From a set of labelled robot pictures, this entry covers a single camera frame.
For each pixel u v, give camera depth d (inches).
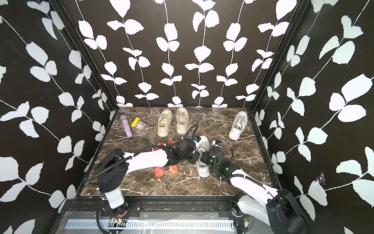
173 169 34.6
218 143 30.1
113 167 17.0
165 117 41.4
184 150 25.9
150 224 27.6
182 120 42.1
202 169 30.7
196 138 29.9
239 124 39.7
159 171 33.8
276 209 15.8
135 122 43.5
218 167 25.1
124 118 42.9
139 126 42.3
